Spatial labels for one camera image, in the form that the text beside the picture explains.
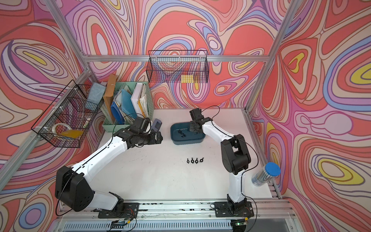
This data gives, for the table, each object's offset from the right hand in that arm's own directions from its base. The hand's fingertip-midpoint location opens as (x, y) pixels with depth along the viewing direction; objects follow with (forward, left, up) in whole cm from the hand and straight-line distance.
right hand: (195, 129), depth 97 cm
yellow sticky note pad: (+21, +5, +26) cm, 34 cm away
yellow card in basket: (-18, +60, +23) cm, 67 cm away
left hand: (-12, +23, +8) cm, 28 cm away
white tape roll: (-15, +69, +27) cm, 75 cm away
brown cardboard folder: (+11, +54, +20) cm, 59 cm away
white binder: (+12, +36, +19) cm, 42 cm away
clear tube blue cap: (-34, -32, +11) cm, 48 cm away
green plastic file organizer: (+29, +47, +15) cm, 57 cm away
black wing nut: (-19, +6, -8) cm, 22 cm away
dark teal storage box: (+2, +10, -8) cm, 13 cm away
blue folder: (+12, +45, +9) cm, 48 cm away
